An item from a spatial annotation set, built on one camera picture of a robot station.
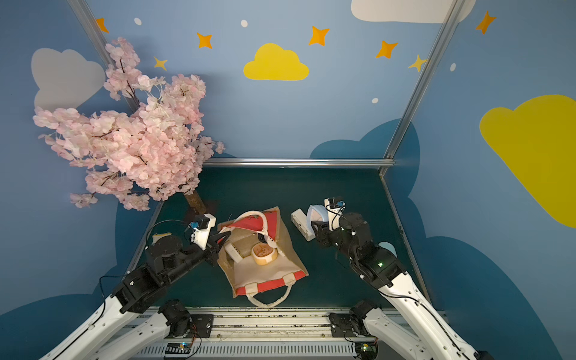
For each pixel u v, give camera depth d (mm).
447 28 731
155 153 565
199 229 556
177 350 731
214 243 612
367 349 733
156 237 955
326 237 608
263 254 861
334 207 594
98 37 738
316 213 675
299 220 952
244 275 792
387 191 1195
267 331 737
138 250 965
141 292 472
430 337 401
